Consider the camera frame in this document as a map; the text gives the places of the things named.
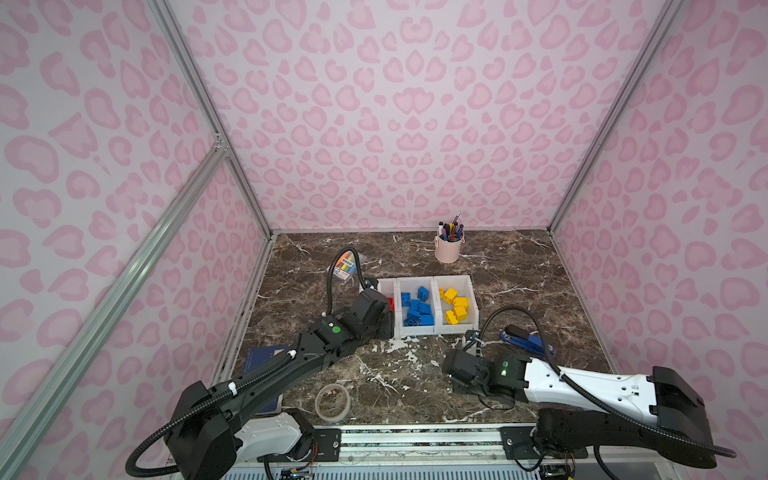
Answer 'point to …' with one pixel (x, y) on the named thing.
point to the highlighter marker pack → (345, 266)
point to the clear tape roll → (332, 402)
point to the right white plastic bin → (465, 287)
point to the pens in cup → (451, 232)
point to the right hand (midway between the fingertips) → (457, 383)
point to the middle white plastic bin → (411, 285)
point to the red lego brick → (391, 303)
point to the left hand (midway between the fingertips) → (388, 313)
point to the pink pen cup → (447, 252)
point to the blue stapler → (523, 337)
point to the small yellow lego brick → (441, 293)
